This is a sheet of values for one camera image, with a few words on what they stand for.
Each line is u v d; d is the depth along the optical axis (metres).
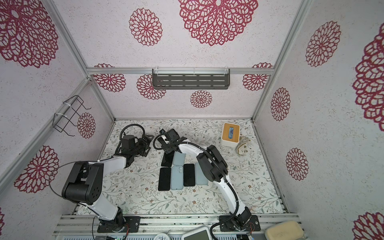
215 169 0.59
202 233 0.68
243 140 1.03
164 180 0.88
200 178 0.90
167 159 0.96
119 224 0.67
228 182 0.60
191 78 0.94
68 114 0.78
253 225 0.73
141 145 0.84
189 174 0.91
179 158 0.97
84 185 0.47
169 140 0.82
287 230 0.69
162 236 0.68
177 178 0.91
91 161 0.53
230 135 1.08
